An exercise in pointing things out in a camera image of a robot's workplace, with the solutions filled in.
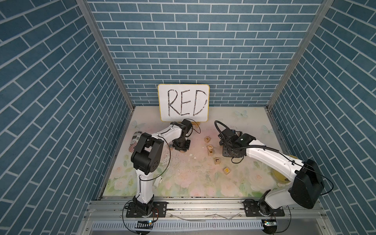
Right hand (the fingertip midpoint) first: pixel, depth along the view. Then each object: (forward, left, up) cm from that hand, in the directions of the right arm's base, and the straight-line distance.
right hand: (227, 152), depth 84 cm
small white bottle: (-17, +39, -7) cm, 43 cm away
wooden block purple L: (-2, +5, -7) cm, 9 cm away
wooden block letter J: (+7, +10, -8) cm, 15 cm away
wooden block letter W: (+4, +9, -8) cm, 13 cm away
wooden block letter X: (+13, +12, -7) cm, 19 cm away
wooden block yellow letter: (-8, 0, -7) cm, 11 cm away
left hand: (+4, +25, -8) cm, 26 cm away
